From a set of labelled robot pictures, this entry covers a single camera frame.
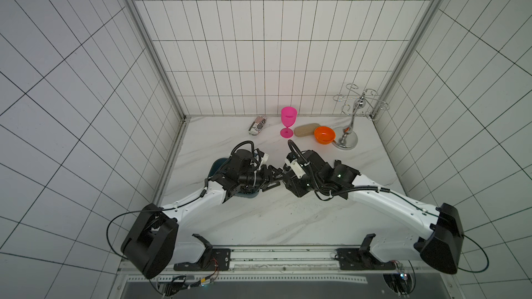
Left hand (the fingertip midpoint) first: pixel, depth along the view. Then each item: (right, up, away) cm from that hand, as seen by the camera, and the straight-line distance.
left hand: (280, 182), depth 76 cm
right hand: (+3, +1, +2) cm, 4 cm away
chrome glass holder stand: (+38, +15, +34) cm, 53 cm away
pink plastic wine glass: (+6, +27, +26) cm, 38 cm away
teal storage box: (-28, +4, +16) cm, 32 cm away
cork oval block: (+16, +20, +34) cm, 42 cm away
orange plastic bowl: (+25, +17, +31) cm, 44 cm away
